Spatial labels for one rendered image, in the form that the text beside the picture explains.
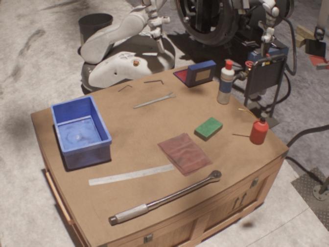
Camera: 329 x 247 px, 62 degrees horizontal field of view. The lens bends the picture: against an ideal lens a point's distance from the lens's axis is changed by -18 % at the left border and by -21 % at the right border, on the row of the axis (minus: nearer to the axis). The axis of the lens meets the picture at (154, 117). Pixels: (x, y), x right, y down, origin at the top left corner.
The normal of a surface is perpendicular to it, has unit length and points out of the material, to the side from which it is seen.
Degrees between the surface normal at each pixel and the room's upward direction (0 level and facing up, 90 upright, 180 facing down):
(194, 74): 97
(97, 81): 90
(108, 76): 90
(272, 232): 0
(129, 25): 90
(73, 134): 0
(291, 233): 0
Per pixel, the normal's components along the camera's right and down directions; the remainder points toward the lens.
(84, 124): 0.04, -0.77
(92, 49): -0.27, 0.62
